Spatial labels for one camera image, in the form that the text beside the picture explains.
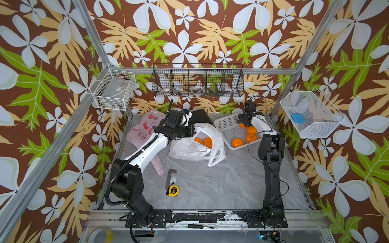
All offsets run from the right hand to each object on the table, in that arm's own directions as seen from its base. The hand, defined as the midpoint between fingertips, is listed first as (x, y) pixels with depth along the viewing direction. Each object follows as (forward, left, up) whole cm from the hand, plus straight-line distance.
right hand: (243, 119), depth 111 cm
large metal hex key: (-42, +52, -6) cm, 68 cm away
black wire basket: (+11, +35, +26) cm, 45 cm away
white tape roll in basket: (+7, +35, +22) cm, 41 cm away
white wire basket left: (-4, +84, +30) cm, 89 cm away
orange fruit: (-19, +34, -1) cm, 39 cm away
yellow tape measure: (-51, +48, -4) cm, 70 cm away
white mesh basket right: (-16, -28, +21) cm, 39 cm away
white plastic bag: (-32, +41, +9) cm, 52 cm away
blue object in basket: (-19, -21, +20) cm, 35 cm away
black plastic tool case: (+3, +33, +1) cm, 33 cm away
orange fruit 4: (-16, -1, -1) cm, 16 cm away
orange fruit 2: (-20, +8, -1) cm, 22 cm away
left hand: (-23, +35, +17) cm, 45 cm away
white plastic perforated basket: (-6, +12, -4) cm, 14 cm away
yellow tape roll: (-70, +77, -5) cm, 105 cm away
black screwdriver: (-67, +34, -4) cm, 75 cm away
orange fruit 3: (-12, +5, +6) cm, 14 cm away
